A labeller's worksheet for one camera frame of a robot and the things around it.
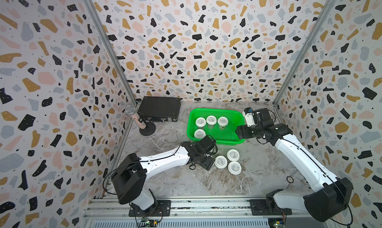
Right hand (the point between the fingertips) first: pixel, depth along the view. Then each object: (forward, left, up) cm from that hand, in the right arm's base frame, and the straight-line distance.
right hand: (242, 129), depth 80 cm
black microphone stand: (+14, +59, -19) cm, 64 cm away
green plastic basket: (+9, +7, -21) cm, 24 cm away
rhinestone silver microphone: (+5, +60, +10) cm, 60 cm away
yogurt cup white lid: (+6, +24, -14) cm, 28 cm away
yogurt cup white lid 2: (-12, +12, -14) cm, 22 cm away
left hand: (-13, +18, -12) cm, 25 cm away
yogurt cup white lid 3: (-15, +4, -15) cm, 22 cm away
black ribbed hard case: (+30, +57, -17) cm, 67 cm away
